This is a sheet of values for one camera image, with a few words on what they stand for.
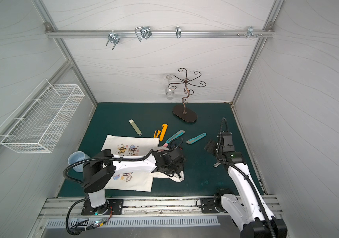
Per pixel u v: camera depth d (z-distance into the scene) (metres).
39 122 0.69
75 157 0.84
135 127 1.05
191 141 0.97
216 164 0.88
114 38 0.76
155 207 0.75
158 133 1.01
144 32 0.77
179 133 1.01
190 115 1.12
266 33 0.79
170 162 0.65
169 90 0.98
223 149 0.59
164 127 1.04
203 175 0.82
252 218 0.40
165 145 0.96
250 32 0.77
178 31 0.78
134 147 0.96
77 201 0.65
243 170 0.50
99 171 0.48
